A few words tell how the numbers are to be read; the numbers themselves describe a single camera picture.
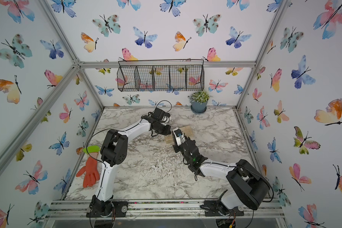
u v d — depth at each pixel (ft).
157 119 2.69
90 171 2.78
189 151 2.04
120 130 1.98
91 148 3.21
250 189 1.41
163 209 2.47
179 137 2.26
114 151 1.88
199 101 3.52
